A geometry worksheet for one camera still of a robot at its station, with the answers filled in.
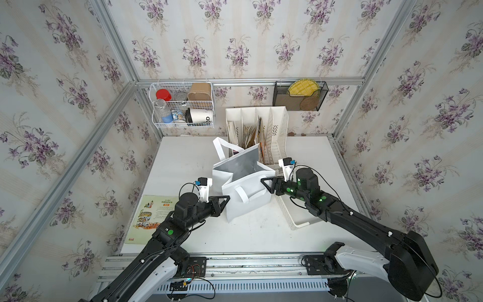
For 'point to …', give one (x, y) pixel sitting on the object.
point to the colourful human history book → (261, 142)
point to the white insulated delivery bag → (239, 175)
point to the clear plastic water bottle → (163, 111)
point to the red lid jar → (163, 94)
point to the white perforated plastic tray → (296, 212)
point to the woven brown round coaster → (308, 103)
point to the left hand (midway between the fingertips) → (232, 202)
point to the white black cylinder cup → (199, 115)
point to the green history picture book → (153, 211)
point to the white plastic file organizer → (267, 126)
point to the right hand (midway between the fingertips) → (267, 180)
